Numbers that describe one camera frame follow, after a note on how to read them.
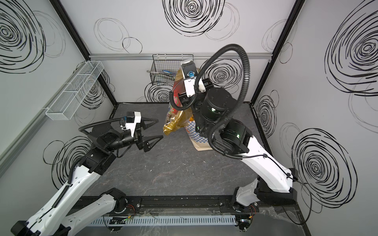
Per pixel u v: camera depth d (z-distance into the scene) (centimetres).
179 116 47
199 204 76
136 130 51
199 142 87
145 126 61
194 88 34
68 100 75
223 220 71
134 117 48
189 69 32
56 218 39
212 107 29
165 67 96
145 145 51
